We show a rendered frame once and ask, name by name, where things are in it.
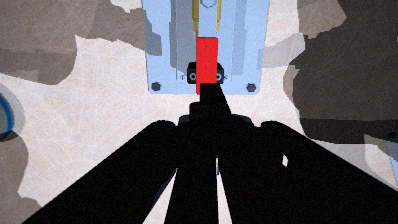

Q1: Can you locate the blue round tin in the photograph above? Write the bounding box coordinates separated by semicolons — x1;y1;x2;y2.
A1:
0;93;14;140

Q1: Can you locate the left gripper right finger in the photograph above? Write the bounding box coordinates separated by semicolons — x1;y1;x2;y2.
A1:
210;83;398;224

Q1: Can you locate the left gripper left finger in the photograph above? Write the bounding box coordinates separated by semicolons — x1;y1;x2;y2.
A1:
21;83;219;224

